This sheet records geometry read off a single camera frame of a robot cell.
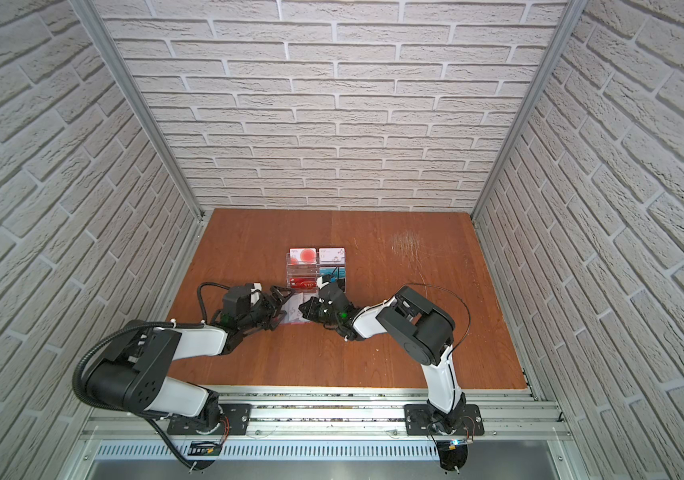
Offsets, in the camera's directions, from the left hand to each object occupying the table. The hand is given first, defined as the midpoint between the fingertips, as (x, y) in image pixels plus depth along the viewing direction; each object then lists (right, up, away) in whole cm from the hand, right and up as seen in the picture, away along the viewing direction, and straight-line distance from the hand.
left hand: (293, 296), depth 89 cm
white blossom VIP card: (+11, +12, +8) cm, 18 cm away
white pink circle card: (+2, +12, +6) cm, 14 cm away
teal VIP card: (+13, +7, +4) cm, 15 cm away
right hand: (+1, -3, +1) cm, 3 cm away
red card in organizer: (+2, +3, +8) cm, 9 cm away
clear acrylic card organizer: (+2, +9, +8) cm, 12 cm away
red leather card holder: (0, -6, 0) cm, 6 cm away
